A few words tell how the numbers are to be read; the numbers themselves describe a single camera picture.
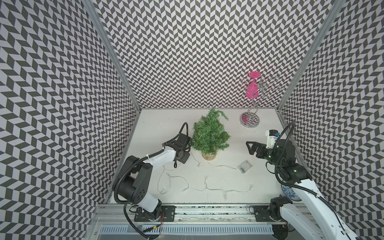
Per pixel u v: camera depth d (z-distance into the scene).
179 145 0.72
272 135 0.67
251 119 1.09
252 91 1.05
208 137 0.70
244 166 0.89
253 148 0.69
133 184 0.44
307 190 0.48
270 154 0.64
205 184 0.83
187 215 0.74
